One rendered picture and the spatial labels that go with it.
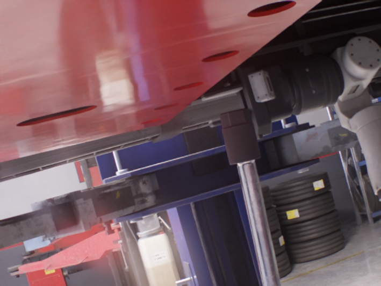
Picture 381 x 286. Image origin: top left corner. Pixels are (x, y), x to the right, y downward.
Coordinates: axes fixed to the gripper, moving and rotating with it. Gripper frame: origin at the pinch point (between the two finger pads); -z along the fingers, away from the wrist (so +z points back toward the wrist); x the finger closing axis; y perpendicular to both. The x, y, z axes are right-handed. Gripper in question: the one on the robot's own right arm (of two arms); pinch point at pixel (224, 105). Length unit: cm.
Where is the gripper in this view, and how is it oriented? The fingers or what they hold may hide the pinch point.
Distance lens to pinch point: 98.2
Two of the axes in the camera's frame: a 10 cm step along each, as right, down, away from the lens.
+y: -1.9, 0.9, 9.8
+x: 2.8, 9.6, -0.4
